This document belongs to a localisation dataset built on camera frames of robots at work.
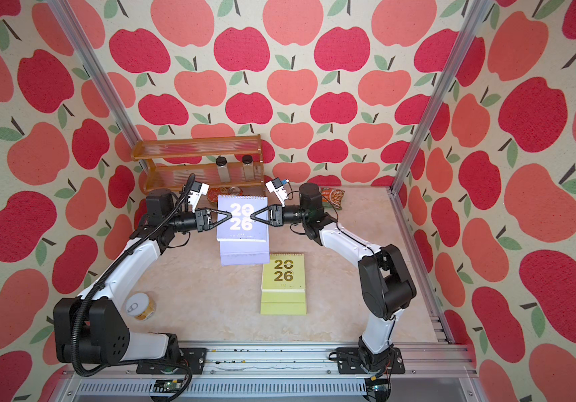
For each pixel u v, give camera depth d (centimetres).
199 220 68
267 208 74
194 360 75
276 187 73
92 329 42
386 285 48
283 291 84
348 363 73
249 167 99
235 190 105
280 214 70
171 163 115
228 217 73
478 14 69
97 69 81
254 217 75
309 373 74
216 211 73
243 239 75
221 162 96
